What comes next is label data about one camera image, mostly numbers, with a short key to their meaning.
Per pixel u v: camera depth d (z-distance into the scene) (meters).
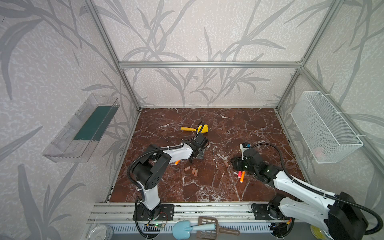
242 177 0.85
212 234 0.68
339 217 0.39
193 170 0.87
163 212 0.73
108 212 0.75
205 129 1.06
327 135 0.62
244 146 0.75
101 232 0.64
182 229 0.68
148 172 0.48
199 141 0.76
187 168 0.89
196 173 0.87
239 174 0.86
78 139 0.64
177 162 0.91
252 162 0.65
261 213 0.72
